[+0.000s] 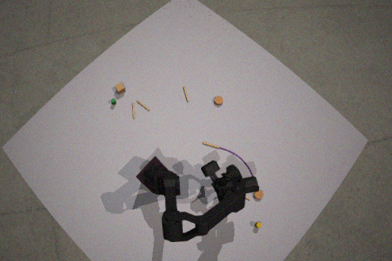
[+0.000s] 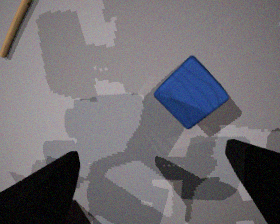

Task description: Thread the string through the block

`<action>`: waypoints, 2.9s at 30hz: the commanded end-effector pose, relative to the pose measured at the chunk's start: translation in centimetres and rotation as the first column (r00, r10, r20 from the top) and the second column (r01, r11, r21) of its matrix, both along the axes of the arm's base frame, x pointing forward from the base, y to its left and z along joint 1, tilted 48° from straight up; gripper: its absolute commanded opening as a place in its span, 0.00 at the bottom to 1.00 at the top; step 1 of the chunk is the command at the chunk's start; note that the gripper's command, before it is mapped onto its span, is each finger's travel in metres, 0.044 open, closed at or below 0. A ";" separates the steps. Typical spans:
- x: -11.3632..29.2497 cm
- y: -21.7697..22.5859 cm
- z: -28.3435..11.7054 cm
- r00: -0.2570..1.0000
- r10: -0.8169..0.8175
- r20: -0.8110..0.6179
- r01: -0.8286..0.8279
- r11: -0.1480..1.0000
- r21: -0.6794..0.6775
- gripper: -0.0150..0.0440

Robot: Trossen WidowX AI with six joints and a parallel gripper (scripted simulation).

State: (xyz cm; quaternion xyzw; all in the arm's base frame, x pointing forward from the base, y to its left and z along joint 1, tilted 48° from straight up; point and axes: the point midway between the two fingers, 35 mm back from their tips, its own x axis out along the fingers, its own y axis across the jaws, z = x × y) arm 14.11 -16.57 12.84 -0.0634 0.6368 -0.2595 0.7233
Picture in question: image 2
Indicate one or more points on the blue square block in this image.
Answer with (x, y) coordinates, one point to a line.
(191, 93)

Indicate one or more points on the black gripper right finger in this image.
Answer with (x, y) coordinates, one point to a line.
(258, 169)

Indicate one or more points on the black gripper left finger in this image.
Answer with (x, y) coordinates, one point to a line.
(45, 196)

